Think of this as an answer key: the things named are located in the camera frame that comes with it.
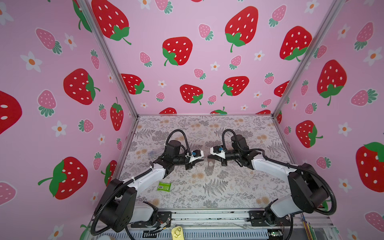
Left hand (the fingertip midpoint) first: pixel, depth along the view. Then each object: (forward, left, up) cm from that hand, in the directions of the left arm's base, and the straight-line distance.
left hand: (201, 156), depth 81 cm
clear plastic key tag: (+10, +33, -14) cm, 37 cm away
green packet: (-12, +21, -14) cm, 28 cm away
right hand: (+1, -4, -1) cm, 4 cm away
